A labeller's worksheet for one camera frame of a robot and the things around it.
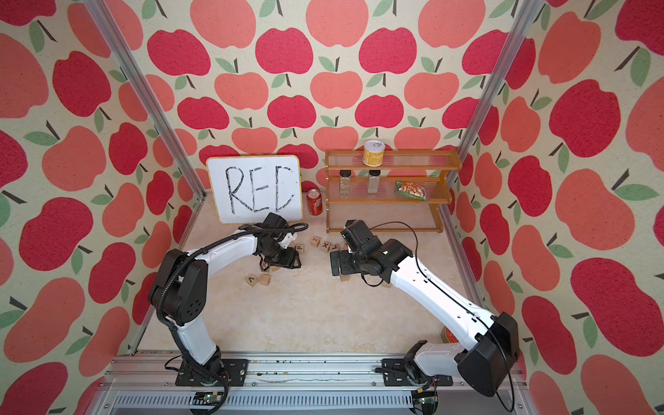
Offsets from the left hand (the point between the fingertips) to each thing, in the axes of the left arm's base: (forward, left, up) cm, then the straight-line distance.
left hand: (295, 267), depth 91 cm
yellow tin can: (+27, -27, +30) cm, 49 cm away
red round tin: (-23, -49, -1) cm, 54 cm away
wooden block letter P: (+10, -1, -3) cm, 11 cm away
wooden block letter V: (-4, +15, -3) cm, 16 cm away
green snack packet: (+23, -44, +17) cm, 52 cm away
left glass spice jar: (+26, -18, +18) cm, 37 cm away
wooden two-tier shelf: (+46, -44, -5) cm, 64 cm away
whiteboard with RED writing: (+26, +20, +14) cm, 36 cm away
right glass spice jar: (+25, -29, +19) cm, 43 cm away
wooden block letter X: (+11, -11, -3) cm, 16 cm away
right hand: (-7, -18, +13) cm, 23 cm away
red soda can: (+29, -6, +5) cm, 30 cm away
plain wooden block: (-3, +11, -5) cm, 12 cm away
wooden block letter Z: (+13, -7, -2) cm, 15 cm away
